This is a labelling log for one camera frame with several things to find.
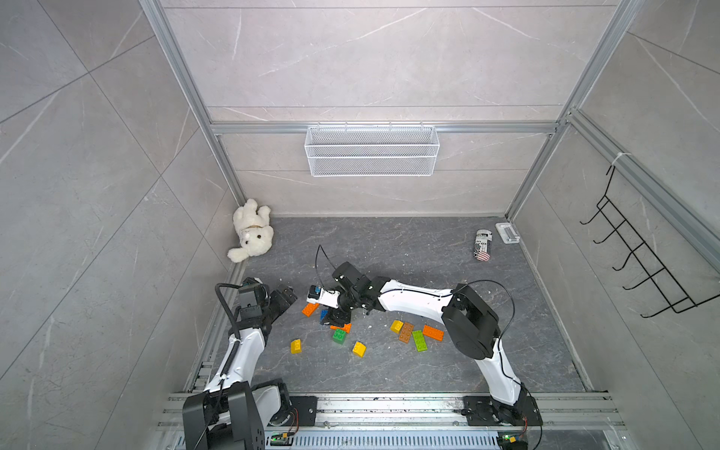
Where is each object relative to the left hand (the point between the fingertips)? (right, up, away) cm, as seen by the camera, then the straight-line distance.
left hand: (286, 292), depth 88 cm
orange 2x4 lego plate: (+7, -7, +5) cm, 10 cm away
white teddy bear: (-19, +22, +19) cm, 34 cm away
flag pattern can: (+70, +13, +17) cm, 73 cm away
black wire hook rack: (+94, +18, -17) cm, 97 cm away
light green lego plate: (+43, -15, -2) cm, 45 cm away
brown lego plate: (+39, -13, -1) cm, 41 cm away
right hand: (+13, -5, -2) cm, 14 cm away
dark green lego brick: (+18, -13, -5) cm, 22 cm away
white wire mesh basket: (+28, +49, +13) cm, 58 cm away
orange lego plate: (+20, -9, -8) cm, 24 cm away
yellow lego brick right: (+36, -10, -2) cm, 37 cm away
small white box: (+85, +19, +26) cm, 91 cm away
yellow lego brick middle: (+24, -16, -5) cm, 29 cm away
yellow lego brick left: (+5, -15, -5) cm, 17 cm away
